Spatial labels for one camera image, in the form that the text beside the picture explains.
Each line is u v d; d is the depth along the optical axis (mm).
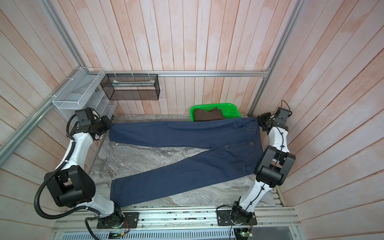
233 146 977
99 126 746
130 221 733
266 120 780
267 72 929
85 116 632
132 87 1060
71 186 450
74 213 456
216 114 1107
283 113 691
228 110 1164
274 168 519
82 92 791
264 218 752
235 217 688
